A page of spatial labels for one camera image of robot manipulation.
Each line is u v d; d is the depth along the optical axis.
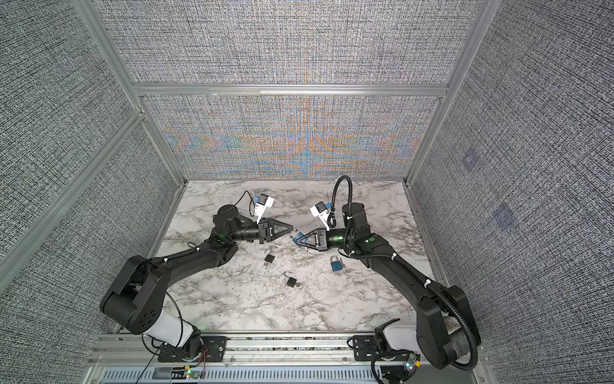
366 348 0.73
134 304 0.44
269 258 0.93
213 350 0.73
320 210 0.71
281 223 0.74
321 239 0.66
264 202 0.71
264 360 0.73
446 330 0.41
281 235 0.73
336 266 0.90
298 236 0.73
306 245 0.72
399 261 0.52
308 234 0.72
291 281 0.88
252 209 0.72
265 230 0.69
